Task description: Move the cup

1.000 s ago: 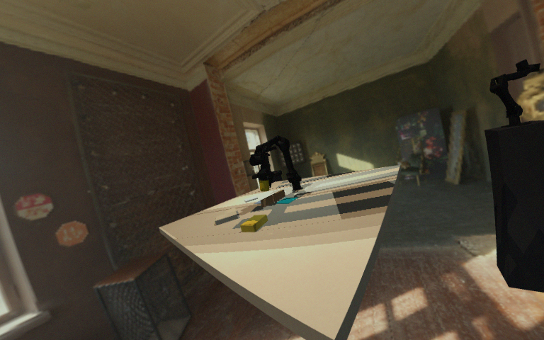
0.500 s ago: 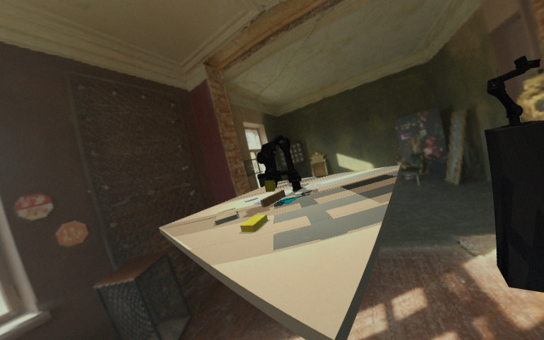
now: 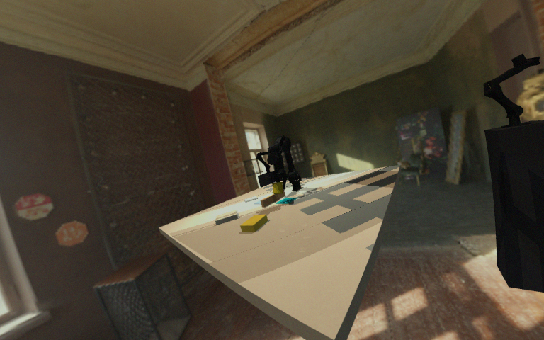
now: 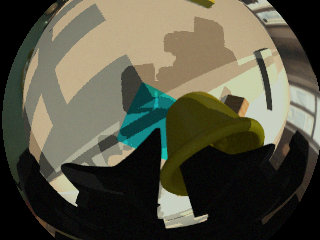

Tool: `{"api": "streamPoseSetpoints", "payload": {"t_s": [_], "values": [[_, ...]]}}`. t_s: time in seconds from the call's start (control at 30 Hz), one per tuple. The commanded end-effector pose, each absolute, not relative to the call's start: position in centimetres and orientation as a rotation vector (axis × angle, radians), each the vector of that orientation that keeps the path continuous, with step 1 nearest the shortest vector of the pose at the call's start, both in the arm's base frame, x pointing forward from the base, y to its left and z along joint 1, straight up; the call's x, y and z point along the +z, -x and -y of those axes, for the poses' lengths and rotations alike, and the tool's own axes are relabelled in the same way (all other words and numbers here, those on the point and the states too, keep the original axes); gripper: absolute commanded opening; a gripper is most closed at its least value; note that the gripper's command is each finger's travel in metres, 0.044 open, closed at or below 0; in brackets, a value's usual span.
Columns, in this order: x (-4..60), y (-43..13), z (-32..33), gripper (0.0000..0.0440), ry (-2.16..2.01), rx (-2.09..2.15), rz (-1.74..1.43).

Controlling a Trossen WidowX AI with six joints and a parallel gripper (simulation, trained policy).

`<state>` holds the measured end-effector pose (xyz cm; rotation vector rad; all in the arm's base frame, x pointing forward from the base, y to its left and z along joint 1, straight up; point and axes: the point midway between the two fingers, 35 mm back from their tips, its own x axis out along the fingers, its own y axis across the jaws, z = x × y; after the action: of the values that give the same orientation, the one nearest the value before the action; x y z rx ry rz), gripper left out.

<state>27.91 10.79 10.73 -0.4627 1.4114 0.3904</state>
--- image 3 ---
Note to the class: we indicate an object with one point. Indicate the olive yellow rectangular block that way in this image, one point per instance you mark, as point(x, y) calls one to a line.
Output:
point(254, 223)

